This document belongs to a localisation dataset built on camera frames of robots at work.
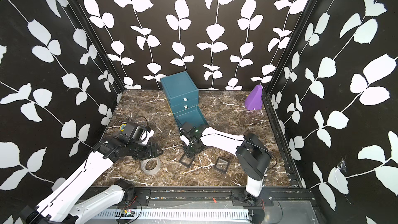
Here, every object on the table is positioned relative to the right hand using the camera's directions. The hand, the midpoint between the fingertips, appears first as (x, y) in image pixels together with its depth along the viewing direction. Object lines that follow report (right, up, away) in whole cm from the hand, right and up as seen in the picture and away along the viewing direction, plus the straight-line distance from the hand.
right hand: (188, 152), depth 83 cm
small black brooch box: (-2, -6, +3) cm, 6 cm away
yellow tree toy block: (-44, +12, +15) cm, 48 cm away
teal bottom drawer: (+1, +19, +24) cm, 30 cm away
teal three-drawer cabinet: (-4, +33, +5) cm, 34 cm away
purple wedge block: (+43, +29, +21) cm, 56 cm away
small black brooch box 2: (+19, -8, +2) cm, 20 cm away
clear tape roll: (-21, -8, +1) cm, 22 cm away
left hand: (-12, +4, -10) cm, 16 cm away
